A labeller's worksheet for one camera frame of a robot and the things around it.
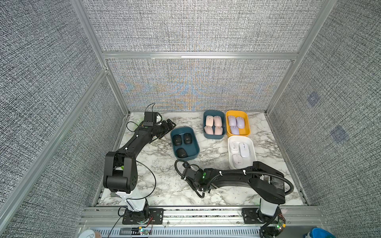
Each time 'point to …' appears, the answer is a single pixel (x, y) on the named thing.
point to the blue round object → (319, 232)
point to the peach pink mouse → (209, 120)
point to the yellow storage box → (243, 132)
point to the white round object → (87, 233)
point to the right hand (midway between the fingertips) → (193, 175)
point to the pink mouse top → (218, 121)
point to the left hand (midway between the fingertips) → (174, 125)
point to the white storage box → (248, 161)
